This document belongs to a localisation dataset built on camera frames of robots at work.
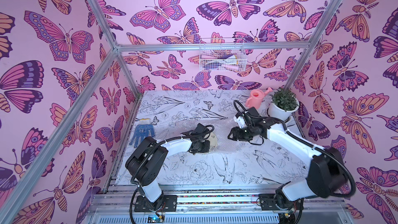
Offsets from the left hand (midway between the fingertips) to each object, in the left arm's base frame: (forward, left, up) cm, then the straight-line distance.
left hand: (208, 148), depth 92 cm
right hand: (+2, -13, +11) cm, 17 cm away
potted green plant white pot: (+21, -45, +17) cm, 52 cm away
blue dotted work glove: (+12, +41, 0) cm, 43 cm away
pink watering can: (+32, -33, +11) cm, 47 cm away
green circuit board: (-34, +26, -3) cm, 43 cm away
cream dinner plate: (+4, -3, +2) cm, 5 cm away
